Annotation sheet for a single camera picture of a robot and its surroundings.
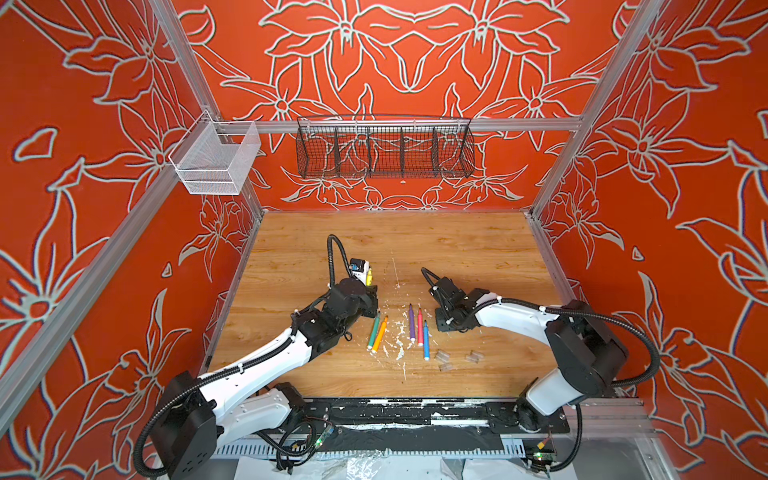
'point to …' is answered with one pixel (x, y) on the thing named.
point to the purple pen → (412, 323)
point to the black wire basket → (384, 146)
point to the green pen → (374, 330)
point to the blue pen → (426, 341)
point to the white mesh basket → (215, 157)
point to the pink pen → (420, 327)
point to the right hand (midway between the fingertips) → (440, 320)
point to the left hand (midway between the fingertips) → (374, 284)
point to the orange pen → (380, 335)
